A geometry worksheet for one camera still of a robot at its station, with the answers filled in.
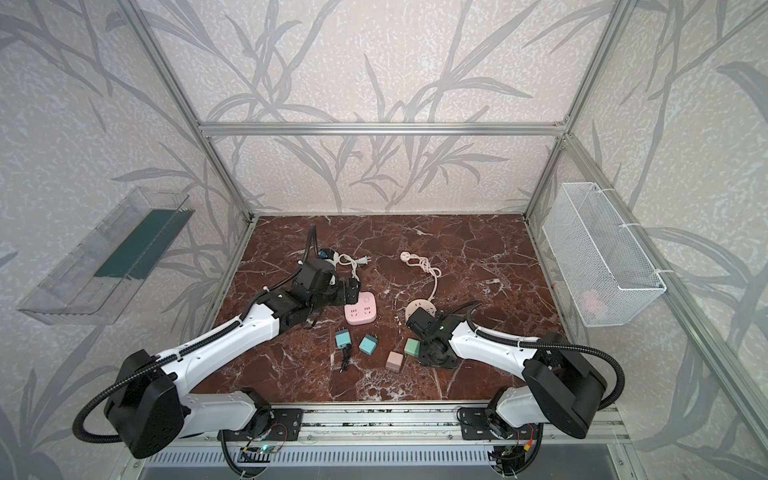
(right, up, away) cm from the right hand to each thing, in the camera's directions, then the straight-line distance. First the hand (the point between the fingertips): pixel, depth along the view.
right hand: (427, 351), depth 86 cm
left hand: (-21, +22, -2) cm, 31 cm away
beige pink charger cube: (-10, -2, -3) cm, 10 cm away
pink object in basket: (+40, +18, -12) cm, 45 cm away
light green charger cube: (-4, +2, -1) cm, 4 cm away
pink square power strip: (-19, +10, +5) cm, 22 cm away
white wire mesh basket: (+36, +25, -25) cm, 50 cm away
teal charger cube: (-17, +3, 0) cm, 17 cm away
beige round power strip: (-1, +12, +8) cm, 14 cm away
